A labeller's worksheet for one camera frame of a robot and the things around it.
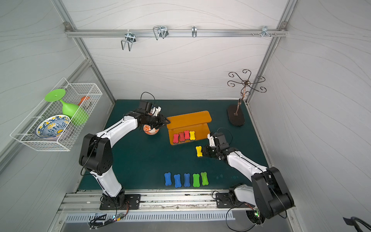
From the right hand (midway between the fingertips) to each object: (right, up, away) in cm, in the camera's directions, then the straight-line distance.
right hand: (202, 149), depth 88 cm
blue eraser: (-20, -15, -8) cm, 26 cm away
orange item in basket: (-66, +30, -11) cm, 74 cm away
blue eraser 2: (-14, -16, -10) cm, 24 cm away
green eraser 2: (+1, -15, -9) cm, 17 cm away
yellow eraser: (-6, +7, +9) cm, 13 cm away
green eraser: (-4, -15, -9) cm, 18 cm away
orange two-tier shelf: (-3, +17, +5) cm, 17 cm away
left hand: (-20, +16, 0) cm, 26 cm away
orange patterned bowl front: (-38, +11, +13) cm, 41 cm away
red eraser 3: (-10, +8, +9) cm, 15 cm away
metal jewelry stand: (+29, +22, +22) cm, 42 cm away
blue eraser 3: (-9, -15, -8) cm, 19 cm away
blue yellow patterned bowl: (-68, +16, -26) cm, 75 cm away
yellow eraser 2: (-2, -2, -2) cm, 3 cm away
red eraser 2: (-13, +7, +8) cm, 16 cm away
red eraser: (-17, +5, +7) cm, 19 cm away
